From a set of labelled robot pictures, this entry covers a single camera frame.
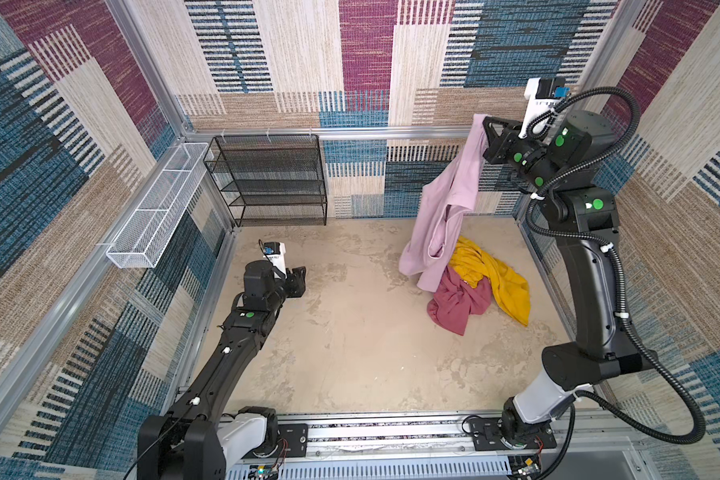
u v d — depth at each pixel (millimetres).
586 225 415
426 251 796
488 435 730
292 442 731
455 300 938
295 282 733
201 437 385
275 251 702
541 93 470
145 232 724
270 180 1089
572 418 717
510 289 959
